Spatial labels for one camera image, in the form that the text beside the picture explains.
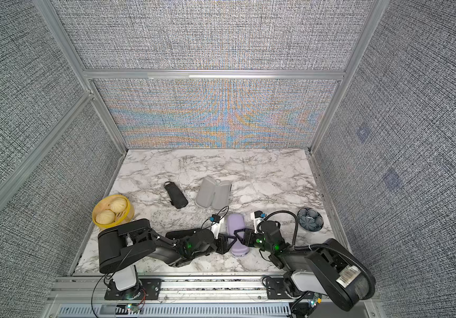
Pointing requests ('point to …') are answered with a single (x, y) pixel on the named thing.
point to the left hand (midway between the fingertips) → (238, 240)
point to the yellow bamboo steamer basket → (120, 218)
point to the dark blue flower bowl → (310, 219)
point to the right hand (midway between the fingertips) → (236, 230)
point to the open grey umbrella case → (215, 195)
